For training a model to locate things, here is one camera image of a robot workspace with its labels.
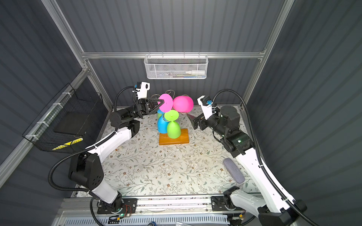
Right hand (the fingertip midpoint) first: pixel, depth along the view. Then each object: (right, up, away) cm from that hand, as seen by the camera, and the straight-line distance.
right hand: (198, 109), depth 64 cm
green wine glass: (-12, -9, +11) cm, 19 cm away
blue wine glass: (-19, -7, +16) cm, 26 cm away
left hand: (-15, +1, -10) cm, 17 cm away
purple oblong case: (+23, -35, +18) cm, 46 cm away
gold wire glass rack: (-21, -18, +35) cm, 45 cm away
